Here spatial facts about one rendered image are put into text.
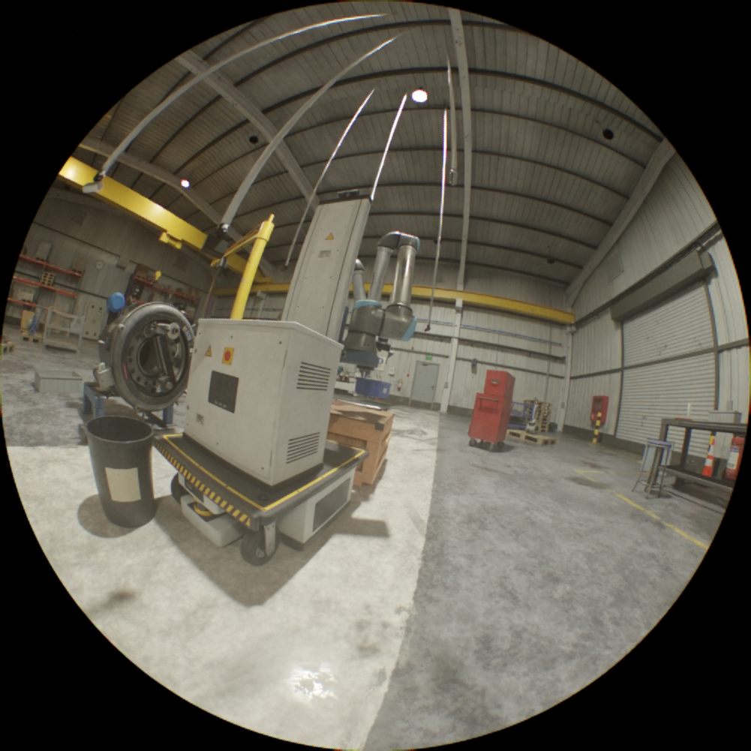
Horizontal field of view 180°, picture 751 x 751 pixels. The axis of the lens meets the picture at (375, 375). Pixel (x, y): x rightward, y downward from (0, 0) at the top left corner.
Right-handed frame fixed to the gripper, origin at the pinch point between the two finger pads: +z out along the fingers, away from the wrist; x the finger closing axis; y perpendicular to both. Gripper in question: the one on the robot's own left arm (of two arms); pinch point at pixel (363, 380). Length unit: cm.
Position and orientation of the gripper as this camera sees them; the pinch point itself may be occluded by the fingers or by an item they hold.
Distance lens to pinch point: 186.2
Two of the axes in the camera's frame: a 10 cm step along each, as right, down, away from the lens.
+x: -9.3, -1.6, 3.3
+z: -1.8, 9.8, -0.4
